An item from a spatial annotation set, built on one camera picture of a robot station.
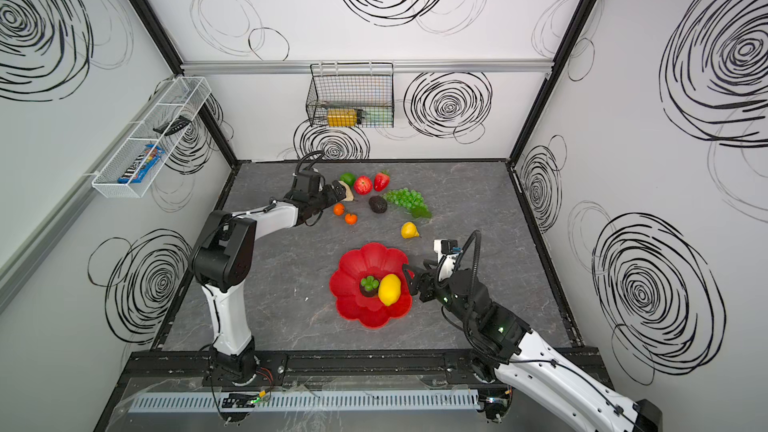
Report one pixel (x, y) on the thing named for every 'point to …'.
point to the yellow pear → (409, 230)
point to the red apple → (363, 185)
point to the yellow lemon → (389, 289)
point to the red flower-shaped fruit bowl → (377, 261)
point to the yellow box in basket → (341, 117)
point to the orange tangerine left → (339, 209)
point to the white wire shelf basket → (184, 97)
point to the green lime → (348, 177)
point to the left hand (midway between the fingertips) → (341, 190)
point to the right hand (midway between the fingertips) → (412, 265)
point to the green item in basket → (378, 117)
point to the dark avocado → (377, 204)
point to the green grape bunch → (409, 199)
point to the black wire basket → (354, 95)
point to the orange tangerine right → (351, 219)
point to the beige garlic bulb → (348, 192)
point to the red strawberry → (381, 181)
